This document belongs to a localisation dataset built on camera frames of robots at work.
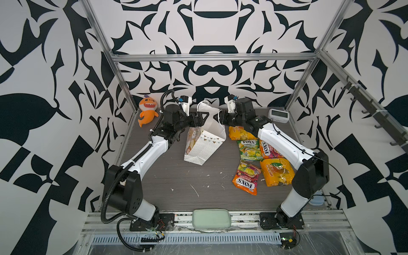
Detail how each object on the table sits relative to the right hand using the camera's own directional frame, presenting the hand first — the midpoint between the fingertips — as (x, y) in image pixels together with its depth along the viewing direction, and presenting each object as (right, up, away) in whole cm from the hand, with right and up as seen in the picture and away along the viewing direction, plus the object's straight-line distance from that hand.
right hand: (214, 115), depth 79 cm
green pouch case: (-2, -48, -5) cm, 48 cm away
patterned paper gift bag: (-6, -13, -3) cm, 14 cm away
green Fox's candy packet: (+23, -20, +17) cm, 35 cm away
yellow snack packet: (+33, -29, +7) cm, 45 cm away
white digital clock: (+47, +2, +33) cm, 57 cm away
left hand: (-5, +3, -1) cm, 6 cm away
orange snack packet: (+18, -32, +6) cm, 38 cm away
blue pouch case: (+50, -41, -1) cm, 64 cm away
